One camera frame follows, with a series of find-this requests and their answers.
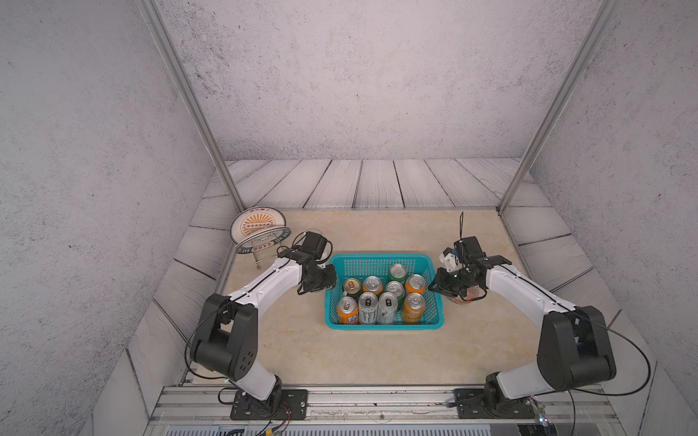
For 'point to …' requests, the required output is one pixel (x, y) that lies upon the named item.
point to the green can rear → (397, 272)
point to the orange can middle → (373, 284)
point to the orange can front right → (413, 306)
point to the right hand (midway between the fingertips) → (431, 287)
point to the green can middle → (397, 290)
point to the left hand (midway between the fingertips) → (338, 283)
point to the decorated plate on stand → (257, 229)
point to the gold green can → (352, 288)
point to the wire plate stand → (260, 243)
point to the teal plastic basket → (383, 292)
